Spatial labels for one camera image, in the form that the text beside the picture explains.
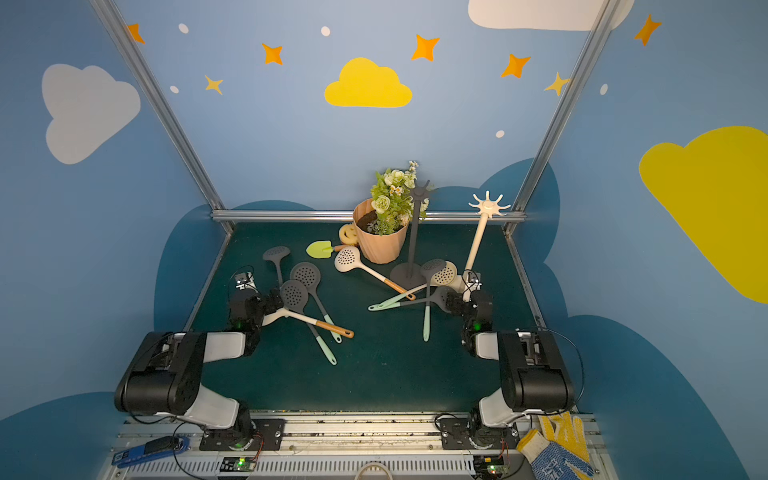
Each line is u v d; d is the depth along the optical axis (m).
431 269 1.04
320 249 1.15
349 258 1.06
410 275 1.05
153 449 0.68
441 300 0.96
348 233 1.15
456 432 0.75
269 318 0.89
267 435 0.74
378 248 1.01
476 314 0.72
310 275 1.04
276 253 1.08
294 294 0.98
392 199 0.93
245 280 0.81
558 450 0.72
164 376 0.45
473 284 0.81
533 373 0.46
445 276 1.04
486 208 0.72
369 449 0.73
